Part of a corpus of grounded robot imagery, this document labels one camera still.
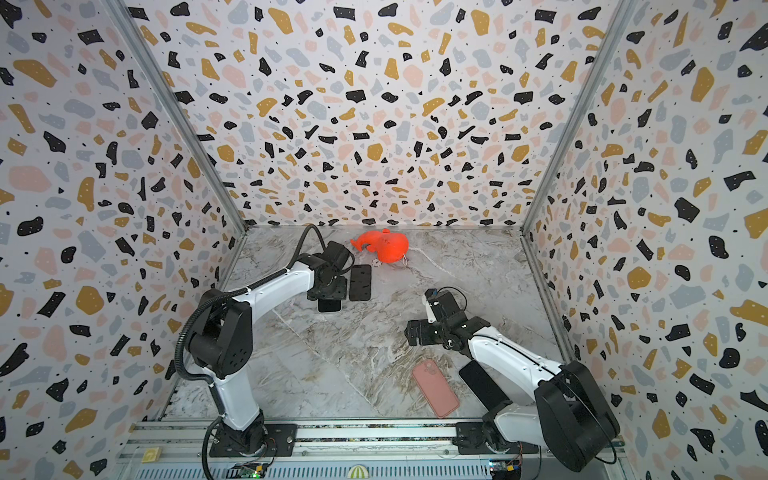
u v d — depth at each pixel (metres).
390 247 1.08
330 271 0.71
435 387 0.85
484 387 0.84
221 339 0.49
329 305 0.92
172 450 0.74
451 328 0.66
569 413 0.42
